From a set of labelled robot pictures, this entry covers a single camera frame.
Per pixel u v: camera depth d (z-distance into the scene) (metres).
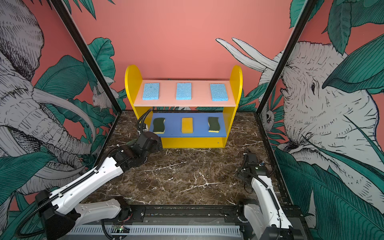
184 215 0.75
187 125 0.92
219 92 0.72
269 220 0.42
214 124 0.93
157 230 0.70
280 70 0.93
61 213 0.39
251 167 0.57
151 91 0.72
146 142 0.54
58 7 0.70
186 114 1.22
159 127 0.91
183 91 0.73
